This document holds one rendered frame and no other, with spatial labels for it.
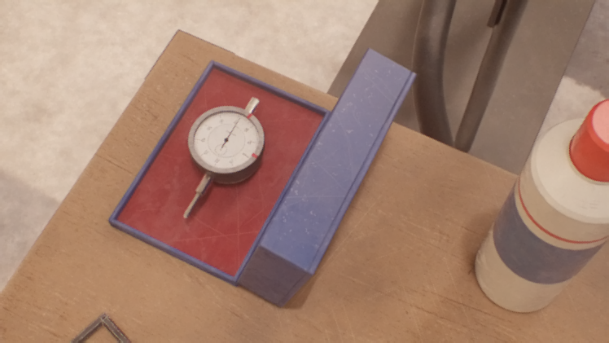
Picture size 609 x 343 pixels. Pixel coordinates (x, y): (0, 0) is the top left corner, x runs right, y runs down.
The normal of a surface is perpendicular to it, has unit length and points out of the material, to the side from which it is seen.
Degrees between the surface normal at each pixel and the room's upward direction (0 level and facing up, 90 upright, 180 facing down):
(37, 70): 0
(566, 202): 42
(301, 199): 13
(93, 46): 0
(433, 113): 56
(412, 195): 0
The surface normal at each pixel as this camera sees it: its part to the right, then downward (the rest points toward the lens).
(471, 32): 0.00, -0.43
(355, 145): 0.20, -0.33
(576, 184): -0.41, 0.15
